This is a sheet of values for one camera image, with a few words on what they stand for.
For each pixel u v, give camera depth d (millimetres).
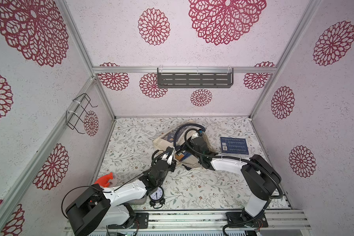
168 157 679
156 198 781
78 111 796
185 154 922
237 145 1030
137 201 772
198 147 684
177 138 848
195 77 968
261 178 474
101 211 408
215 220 761
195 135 802
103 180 829
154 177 617
